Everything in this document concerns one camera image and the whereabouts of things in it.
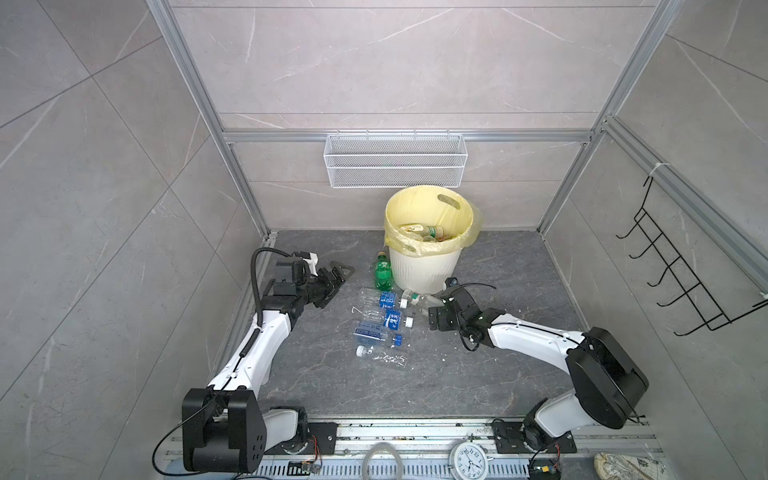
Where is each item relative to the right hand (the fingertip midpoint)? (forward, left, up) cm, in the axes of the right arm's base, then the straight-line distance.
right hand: (442, 309), depth 92 cm
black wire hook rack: (-12, -50, +26) cm, 58 cm away
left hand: (+4, +28, +16) cm, 33 cm away
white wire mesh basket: (+44, +13, +25) cm, 53 cm away
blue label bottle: (-4, +15, +1) cm, 16 cm away
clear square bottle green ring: (+4, +4, -1) cm, 6 cm away
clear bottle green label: (+25, +1, +10) cm, 26 cm away
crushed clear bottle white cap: (-14, +19, -1) cm, 24 cm away
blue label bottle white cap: (+3, +17, +1) cm, 17 cm away
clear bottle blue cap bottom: (-8, +22, +1) cm, 23 cm away
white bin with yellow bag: (+13, +6, +7) cm, 16 cm away
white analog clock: (-39, -1, -1) cm, 39 cm away
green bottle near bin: (+14, +19, 0) cm, 23 cm away
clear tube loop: (-36, +21, -2) cm, 42 cm away
